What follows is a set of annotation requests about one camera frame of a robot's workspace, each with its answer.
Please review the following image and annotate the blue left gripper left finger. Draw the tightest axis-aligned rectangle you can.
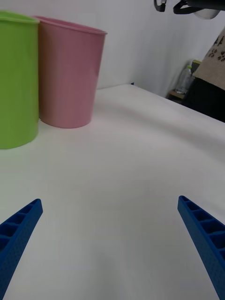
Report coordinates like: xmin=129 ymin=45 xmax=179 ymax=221
xmin=0 ymin=198 xmax=44 ymax=300

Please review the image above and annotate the pink plastic bin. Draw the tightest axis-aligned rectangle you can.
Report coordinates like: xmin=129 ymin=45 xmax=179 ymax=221
xmin=31 ymin=15 xmax=108 ymax=129

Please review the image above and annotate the clear plastic bottle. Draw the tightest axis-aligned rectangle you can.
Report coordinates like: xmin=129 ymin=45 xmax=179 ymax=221
xmin=175 ymin=65 xmax=195 ymax=95

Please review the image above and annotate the person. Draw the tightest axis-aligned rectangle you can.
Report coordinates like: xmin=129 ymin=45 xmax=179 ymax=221
xmin=183 ymin=26 xmax=225 ymax=123

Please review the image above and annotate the yellow-green plastic bin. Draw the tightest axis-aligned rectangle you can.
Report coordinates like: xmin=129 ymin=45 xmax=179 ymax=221
xmin=0 ymin=10 xmax=40 ymax=150

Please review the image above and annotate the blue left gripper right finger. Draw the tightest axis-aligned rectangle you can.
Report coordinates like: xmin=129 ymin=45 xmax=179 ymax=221
xmin=177 ymin=195 xmax=225 ymax=300

